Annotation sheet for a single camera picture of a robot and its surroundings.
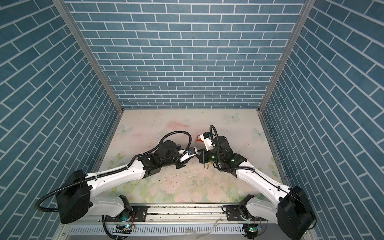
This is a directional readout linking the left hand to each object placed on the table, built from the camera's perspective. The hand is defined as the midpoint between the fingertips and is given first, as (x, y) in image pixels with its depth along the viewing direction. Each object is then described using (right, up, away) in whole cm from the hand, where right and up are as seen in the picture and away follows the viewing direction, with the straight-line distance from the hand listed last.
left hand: (192, 154), depth 78 cm
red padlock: (+3, +5, +23) cm, 24 cm away
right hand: (0, +1, -2) cm, 2 cm away
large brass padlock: (+7, -10, +12) cm, 17 cm away
